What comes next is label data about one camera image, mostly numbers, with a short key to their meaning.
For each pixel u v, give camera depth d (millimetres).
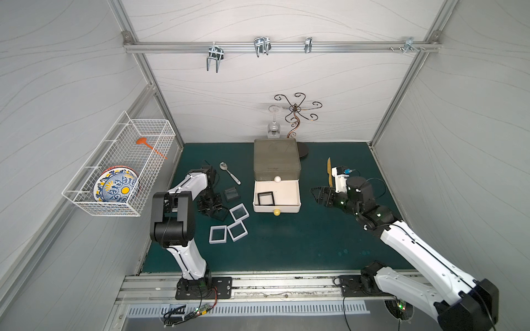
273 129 958
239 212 928
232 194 984
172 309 718
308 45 783
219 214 906
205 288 672
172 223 491
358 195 567
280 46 792
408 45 765
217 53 783
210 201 807
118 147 694
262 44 760
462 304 378
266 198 883
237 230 879
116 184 624
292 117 861
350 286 738
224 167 1098
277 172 848
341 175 683
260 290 736
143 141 783
